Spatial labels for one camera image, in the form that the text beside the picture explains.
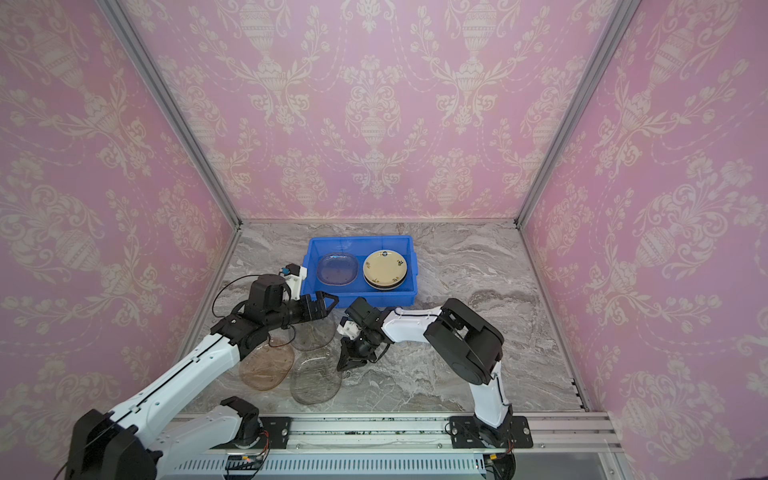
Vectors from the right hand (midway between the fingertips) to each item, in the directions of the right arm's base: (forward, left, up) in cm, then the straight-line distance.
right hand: (340, 370), depth 82 cm
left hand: (+13, +1, +14) cm, 19 cm away
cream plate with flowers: (+33, -14, +2) cm, 36 cm away
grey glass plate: (+12, +10, -2) cm, 16 cm away
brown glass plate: (+35, +3, -1) cm, 36 cm away
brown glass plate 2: (+3, +21, -2) cm, 22 cm away
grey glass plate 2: (-1, +7, -2) cm, 8 cm away
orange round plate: (+26, -14, 0) cm, 29 cm away
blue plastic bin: (+44, -5, +1) cm, 44 cm away
